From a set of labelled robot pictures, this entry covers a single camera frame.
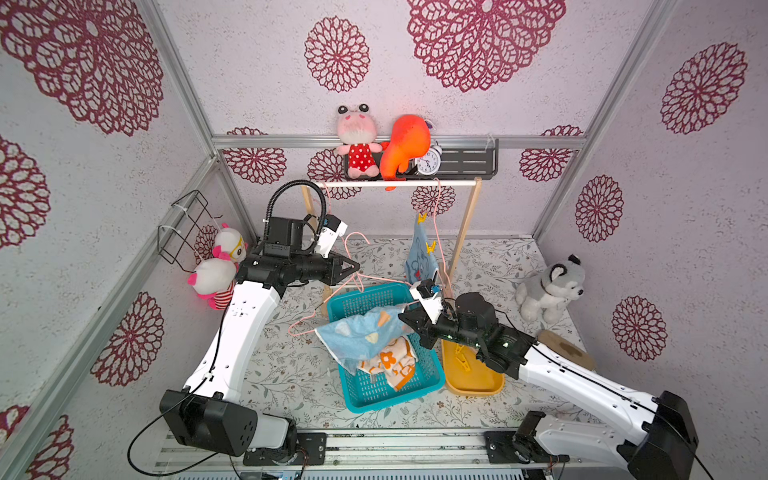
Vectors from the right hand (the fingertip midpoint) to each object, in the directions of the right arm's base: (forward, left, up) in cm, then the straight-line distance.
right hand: (400, 313), depth 70 cm
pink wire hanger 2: (+44, -12, +6) cm, 46 cm away
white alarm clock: (+45, -9, +11) cm, 48 cm away
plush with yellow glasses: (+26, +53, -4) cm, 59 cm away
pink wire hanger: (+7, +10, +6) cm, 14 cm away
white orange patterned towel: (-4, +1, -19) cm, 20 cm away
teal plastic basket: (-10, +10, -25) cm, 29 cm away
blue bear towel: (+29, -7, -18) cm, 35 cm away
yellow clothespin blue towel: (+21, -9, 0) cm, 23 cm away
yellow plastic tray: (-4, -19, -26) cm, 33 cm away
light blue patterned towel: (-2, +13, -11) cm, 17 cm away
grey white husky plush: (+16, -45, -15) cm, 50 cm away
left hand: (+8, +11, +6) cm, 15 cm away
